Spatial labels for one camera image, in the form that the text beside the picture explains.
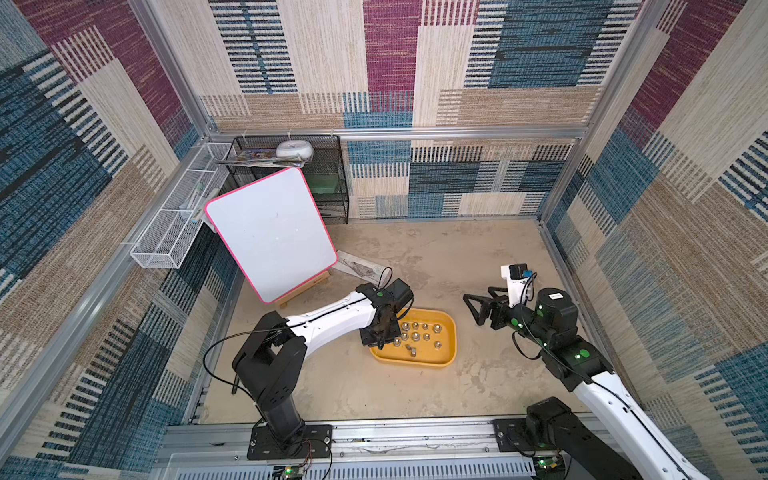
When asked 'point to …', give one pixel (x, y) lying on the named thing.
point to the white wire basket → (169, 234)
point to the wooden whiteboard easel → (283, 302)
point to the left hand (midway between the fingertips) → (389, 338)
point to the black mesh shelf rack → (254, 159)
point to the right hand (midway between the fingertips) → (478, 289)
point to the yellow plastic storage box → (427, 355)
